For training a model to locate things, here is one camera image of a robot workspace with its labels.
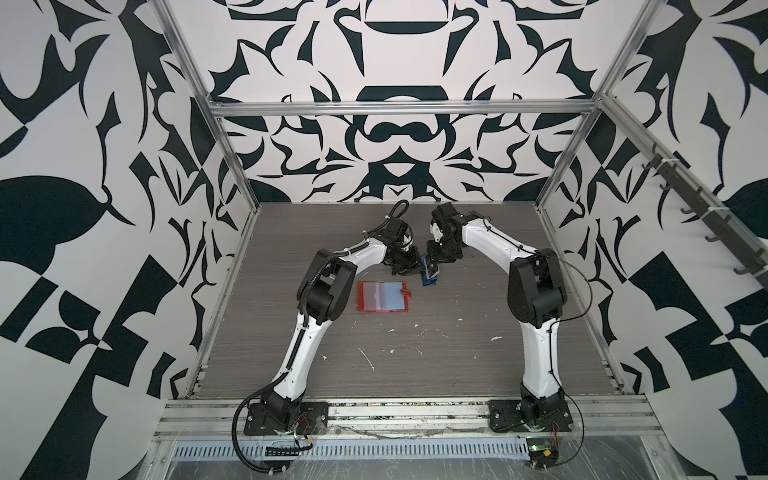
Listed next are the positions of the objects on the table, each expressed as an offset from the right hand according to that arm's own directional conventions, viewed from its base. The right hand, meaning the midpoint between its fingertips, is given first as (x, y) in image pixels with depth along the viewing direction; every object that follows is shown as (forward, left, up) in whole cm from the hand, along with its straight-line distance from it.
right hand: (437, 255), depth 98 cm
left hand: (-1, +3, -3) cm, 4 cm away
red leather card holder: (-12, +18, -5) cm, 22 cm away
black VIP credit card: (-4, +2, -1) cm, 5 cm away
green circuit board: (-52, -20, -8) cm, 56 cm away
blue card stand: (-6, +4, -5) cm, 9 cm away
